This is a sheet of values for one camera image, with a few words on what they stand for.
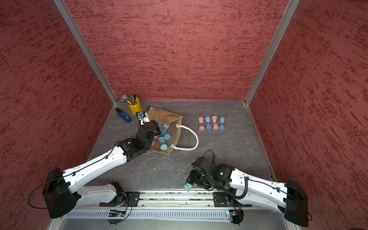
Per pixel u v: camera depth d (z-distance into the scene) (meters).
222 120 1.07
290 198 0.42
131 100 1.04
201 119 1.06
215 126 1.02
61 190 0.38
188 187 0.75
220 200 0.74
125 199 0.73
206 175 0.58
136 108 1.06
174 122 0.78
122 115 1.08
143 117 0.64
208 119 1.06
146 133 0.55
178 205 0.73
